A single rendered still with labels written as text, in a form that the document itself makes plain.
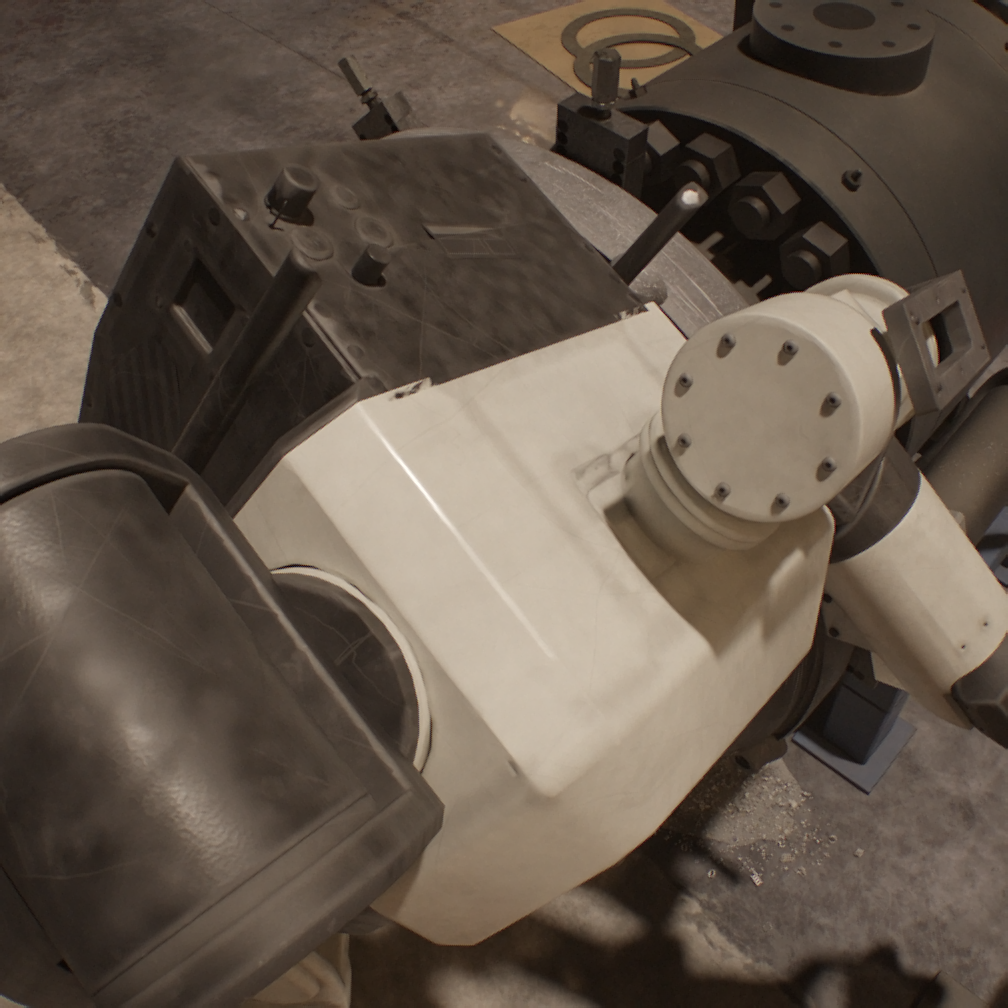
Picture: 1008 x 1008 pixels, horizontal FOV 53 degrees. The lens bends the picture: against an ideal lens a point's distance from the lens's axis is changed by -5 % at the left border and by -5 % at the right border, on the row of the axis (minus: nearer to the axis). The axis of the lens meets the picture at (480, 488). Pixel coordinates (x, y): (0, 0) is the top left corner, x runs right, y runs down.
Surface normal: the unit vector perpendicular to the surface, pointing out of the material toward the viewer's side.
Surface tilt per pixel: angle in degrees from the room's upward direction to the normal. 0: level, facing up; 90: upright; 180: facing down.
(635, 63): 0
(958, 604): 54
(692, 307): 28
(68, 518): 33
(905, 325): 65
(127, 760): 24
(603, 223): 14
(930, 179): 39
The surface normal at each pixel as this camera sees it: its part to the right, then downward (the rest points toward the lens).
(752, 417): -0.58, 0.29
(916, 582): 0.18, 0.20
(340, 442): 0.01, -0.23
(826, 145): 0.18, -0.45
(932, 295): 0.73, -0.22
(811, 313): 0.21, -0.85
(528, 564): 0.53, -0.56
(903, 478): 0.51, -0.16
